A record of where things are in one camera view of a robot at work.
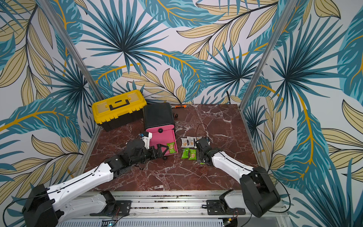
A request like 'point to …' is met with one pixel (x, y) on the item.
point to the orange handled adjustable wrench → (180, 106)
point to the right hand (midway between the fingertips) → (203, 156)
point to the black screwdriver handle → (176, 115)
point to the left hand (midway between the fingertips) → (163, 151)
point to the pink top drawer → (159, 128)
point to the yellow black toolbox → (119, 111)
